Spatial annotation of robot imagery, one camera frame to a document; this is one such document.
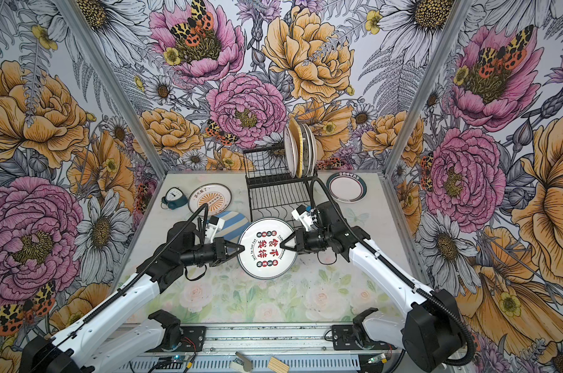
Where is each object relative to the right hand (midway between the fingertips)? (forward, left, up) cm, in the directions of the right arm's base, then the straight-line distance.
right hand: (283, 253), depth 73 cm
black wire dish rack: (+40, +5, -17) cm, 44 cm away
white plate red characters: (-1, +6, -1) cm, 7 cm away
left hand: (0, +13, -2) cm, 13 cm away
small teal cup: (+35, +49, -14) cm, 62 cm away
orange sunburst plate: (+41, -3, +6) cm, 42 cm away
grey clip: (-26, +11, -18) cm, 34 cm away
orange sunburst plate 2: (+39, +32, -18) cm, 54 cm away
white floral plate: (+30, -11, +14) cm, 35 cm away
